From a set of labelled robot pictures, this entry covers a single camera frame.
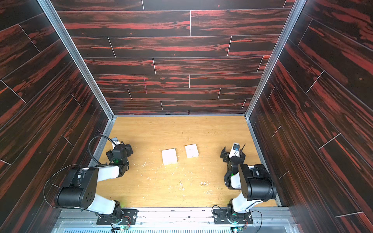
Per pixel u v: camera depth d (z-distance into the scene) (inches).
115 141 31.3
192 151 37.7
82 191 17.4
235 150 29.7
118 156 28.8
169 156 36.9
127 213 29.7
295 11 26.4
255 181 18.4
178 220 28.9
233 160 28.1
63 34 29.2
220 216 28.9
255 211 26.1
